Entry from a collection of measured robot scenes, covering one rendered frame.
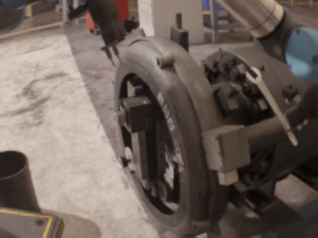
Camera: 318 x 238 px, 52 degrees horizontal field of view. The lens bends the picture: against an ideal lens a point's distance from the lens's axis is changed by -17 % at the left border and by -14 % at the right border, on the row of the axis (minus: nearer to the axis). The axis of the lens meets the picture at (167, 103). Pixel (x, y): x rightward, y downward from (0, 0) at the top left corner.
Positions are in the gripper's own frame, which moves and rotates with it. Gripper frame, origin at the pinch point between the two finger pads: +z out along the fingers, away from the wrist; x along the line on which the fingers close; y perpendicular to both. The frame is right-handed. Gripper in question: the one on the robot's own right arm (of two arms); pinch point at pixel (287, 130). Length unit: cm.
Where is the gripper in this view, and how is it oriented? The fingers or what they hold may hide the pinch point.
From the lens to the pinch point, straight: 92.6
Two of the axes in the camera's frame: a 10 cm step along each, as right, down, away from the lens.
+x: -7.8, 4.4, -4.4
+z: -3.0, 3.5, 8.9
